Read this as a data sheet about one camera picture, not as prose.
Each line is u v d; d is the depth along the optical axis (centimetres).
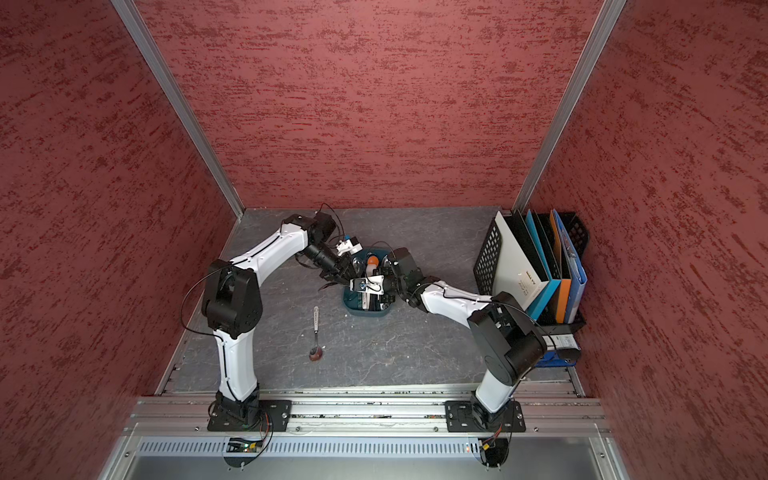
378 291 76
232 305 53
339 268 77
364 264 100
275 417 75
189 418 76
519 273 72
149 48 77
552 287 68
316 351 83
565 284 68
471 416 66
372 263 100
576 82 83
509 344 46
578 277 68
